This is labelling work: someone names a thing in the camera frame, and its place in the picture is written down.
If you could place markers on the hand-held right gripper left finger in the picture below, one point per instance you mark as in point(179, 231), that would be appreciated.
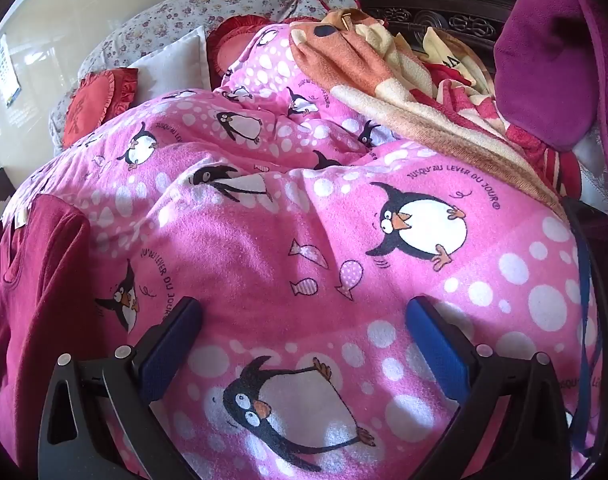
point(170, 342)

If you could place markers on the pink penguin print blanket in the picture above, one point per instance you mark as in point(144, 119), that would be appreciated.
point(284, 240)

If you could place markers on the orange cream fleece blanket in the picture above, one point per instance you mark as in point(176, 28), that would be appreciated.
point(364, 70)

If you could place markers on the purple fleece garment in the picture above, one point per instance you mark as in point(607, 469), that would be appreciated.
point(543, 60)

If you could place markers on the white pillow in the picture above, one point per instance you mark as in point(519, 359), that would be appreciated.
point(174, 70)

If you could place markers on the dark carved wooden headboard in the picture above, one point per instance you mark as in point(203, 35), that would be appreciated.
point(433, 12)

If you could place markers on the dark red sweater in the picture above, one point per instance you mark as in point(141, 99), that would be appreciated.
point(29, 310)

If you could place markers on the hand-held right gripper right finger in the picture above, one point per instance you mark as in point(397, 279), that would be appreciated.
point(437, 352)

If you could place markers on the wall calendar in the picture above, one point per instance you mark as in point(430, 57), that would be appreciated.
point(6, 72)

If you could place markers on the red heart cushion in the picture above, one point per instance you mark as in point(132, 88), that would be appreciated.
point(91, 105)
point(229, 40)

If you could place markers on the floral padded headboard cover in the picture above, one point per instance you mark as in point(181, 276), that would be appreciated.
point(184, 5)

